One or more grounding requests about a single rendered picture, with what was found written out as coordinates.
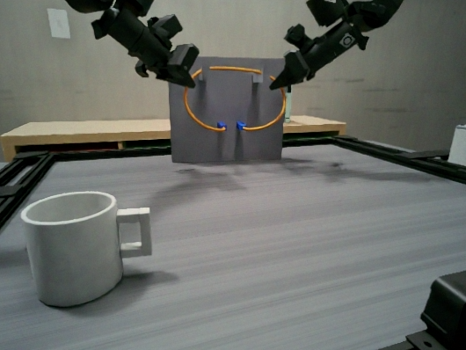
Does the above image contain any orange cable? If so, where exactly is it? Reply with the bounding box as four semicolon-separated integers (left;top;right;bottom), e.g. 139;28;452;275
184;67;286;132

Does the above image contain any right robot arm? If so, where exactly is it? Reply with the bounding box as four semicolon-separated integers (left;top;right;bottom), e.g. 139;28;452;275
284;0;404;57

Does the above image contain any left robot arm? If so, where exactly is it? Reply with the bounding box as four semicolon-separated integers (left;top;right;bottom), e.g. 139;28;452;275
65;0;183;49

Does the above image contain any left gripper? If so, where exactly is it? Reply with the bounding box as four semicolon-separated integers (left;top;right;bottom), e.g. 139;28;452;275
127;25;200;89

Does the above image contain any white mug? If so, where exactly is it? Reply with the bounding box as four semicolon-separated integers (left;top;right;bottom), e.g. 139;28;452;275
21;192;152;307

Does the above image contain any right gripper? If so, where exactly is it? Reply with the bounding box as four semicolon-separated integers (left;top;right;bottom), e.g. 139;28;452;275
269;35;337;90

